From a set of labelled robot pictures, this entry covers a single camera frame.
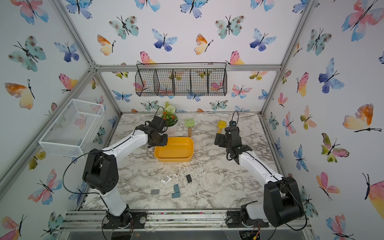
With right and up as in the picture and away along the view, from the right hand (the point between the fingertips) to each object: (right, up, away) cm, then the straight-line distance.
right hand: (226, 135), depth 87 cm
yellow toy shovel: (+1, +7, +23) cm, 24 cm away
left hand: (-36, -3, +5) cm, 37 cm away
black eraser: (-22, -25, -1) cm, 33 cm away
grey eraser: (-40, -31, -4) cm, 51 cm away
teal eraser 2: (-29, -32, -6) cm, 43 cm away
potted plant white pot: (-34, +12, +10) cm, 38 cm away
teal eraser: (-28, -29, -3) cm, 41 cm away
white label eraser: (-35, -26, -1) cm, 43 cm away
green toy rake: (-23, +8, +27) cm, 36 cm away
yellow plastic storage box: (-29, -11, +15) cm, 35 cm away
